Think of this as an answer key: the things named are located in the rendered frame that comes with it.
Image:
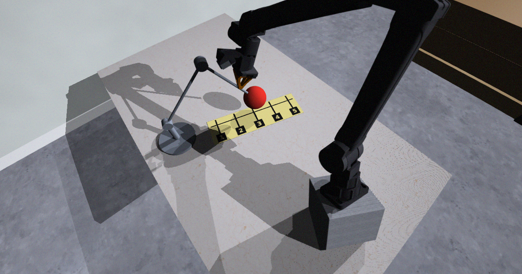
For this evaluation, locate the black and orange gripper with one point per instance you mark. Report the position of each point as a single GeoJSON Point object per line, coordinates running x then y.
{"type": "Point", "coordinates": [246, 75]}

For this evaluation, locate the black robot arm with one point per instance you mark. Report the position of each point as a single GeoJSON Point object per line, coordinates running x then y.
{"type": "Point", "coordinates": [411, 24]}

